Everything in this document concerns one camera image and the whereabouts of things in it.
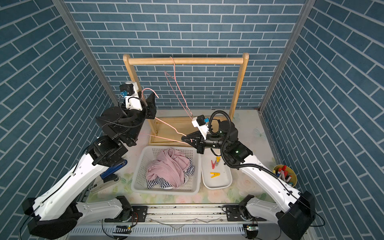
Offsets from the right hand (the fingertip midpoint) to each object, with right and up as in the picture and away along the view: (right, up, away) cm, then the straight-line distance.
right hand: (186, 139), depth 62 cm
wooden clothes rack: (-16, +1, +42) cm, 45 cm away
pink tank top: (-10, -16, +17) cm, 25 cm away
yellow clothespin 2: (+15, -24, +25) cm, 37 cm away
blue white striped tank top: (-17, -24, +17) cm, 34 cm away
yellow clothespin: (+17, -15, +30) cm, 37 cm away
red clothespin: (+14, -19, +29) cm, 37 cm away
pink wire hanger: (-12, +36, +43) cm, 57 cm away
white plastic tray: (+20, -26, +21) cm, 39 cm away
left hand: (-12, +18, -6) cm, 23 cm away
